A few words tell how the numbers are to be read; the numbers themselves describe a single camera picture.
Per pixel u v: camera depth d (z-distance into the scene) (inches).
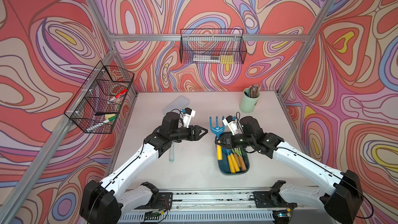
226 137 25.3
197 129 26.1
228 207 28.8
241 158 32.4
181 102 43.8
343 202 14.9
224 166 32.5
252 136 22.6
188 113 26.6
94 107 28.9
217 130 29.3
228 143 25.3
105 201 14.8
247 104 40.9
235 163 32.5
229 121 26.8
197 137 25.7
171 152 34.7
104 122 27.6
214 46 33.1
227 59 35.8
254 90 38.7
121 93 30.0
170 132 22.9
